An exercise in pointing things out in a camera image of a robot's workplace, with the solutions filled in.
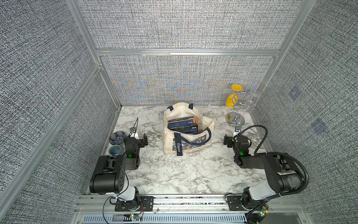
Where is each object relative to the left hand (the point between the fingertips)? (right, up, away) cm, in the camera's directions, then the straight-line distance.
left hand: (139, 132), depth 92 cm
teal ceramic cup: (-14, -10, -5) cm, 18 cm away
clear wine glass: (+79, +21, +10) cm, 82 cm away
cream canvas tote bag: (+23, -5, -9) cm, 25 cm away
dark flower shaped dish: (-16, -5, +5) cm, 18 cm away
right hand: (+64, +1, 0) cm, 64 cm away
